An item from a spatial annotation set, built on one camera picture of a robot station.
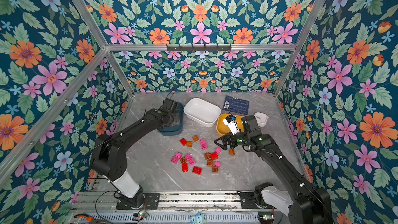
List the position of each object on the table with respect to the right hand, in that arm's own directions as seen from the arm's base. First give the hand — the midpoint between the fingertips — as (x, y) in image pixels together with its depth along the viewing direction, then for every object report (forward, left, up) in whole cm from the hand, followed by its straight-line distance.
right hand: (224, 135), depth 77 cm
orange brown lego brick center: (-4, +9, -17) cm, 20 cm away
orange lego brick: (-8, +8, -17) cm, 20 cm away
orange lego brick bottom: (-12, +5, -17) cm, 21 cm away
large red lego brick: (-13, +14, -16) cm, 25 cm away
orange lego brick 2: (+2, +20, -15) cm, 26 cm away
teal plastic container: (+10, +29, -11) cm, 33 cm away
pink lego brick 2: (-1, +3, -16) cm, 16 cm away
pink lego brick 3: (-7, +27, -16) cm, 32 cm away
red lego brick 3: (+4, +24, -17) cm, 30 cm away
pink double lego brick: (+3, +12, -17) cm, 21 cm away
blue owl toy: (-34, +11, -16) cm, 39 cm away
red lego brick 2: (-4, +5, -16) cm, 18 cm away
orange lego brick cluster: (-7, +23, -17) cm, 29 cm away
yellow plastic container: (+15, 0, -18) cm, 23 cm away
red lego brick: (-11, +21, -18) cm, 30 cm away
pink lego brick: (-9, +3, -17) cm, 19 cm away
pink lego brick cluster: (-7, +18, -17) cm, 26 cm away
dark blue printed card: (+34, -10, -16) cm, 39 cm away
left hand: (+14, +29, -5) cm, 32 cm away
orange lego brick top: (+7, +17, -16) cm, 25 cm away
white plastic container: (+23, +14, -11) cm, 29 cm away
